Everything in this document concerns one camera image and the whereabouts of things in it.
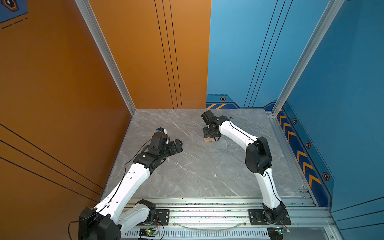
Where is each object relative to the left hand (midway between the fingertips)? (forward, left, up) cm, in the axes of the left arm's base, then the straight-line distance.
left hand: (176, 143), depth 80 cm
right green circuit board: (-38, -49, -19) cm, 65 cm away
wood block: (+14, -18, -16) cm, 28 cm away
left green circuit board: (-38, +11, -20) cm, 44 cm away
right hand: (+14, -19, -11) cm, 26 cm away
